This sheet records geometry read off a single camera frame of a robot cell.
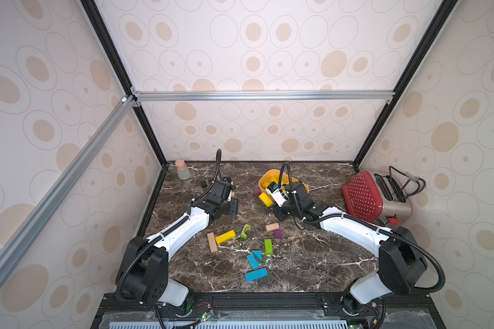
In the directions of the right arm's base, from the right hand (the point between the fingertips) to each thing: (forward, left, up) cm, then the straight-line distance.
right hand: (280, 202), depth 87 cm
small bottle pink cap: (+23, +51, -8) cm, 57 cm away
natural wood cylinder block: (-6, +3, -11) cm, 13 cm away
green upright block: (-15, +5, -12) cm, 20 cm away
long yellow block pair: (-11, +24, -12) cm, 29 cm away
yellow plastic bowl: (-3, +2, +19) cm, 20 cm away
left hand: (-1, +18, +1) cm, 18 cm away
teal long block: (-26, +9, -13) cm, 31 cm away
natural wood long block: (-14, +29, -12) cm, 34 cm away
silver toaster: (0, -48, 0) cm, 48 cm away
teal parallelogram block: (-21, +11, -13) cm, 27 cm away
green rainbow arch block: (-7, +14, -11) cm, 20 cm away
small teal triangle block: (-19, +9, -11) cm, 23 cm away
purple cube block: (-8, +1, -14) cm, 16 cm away
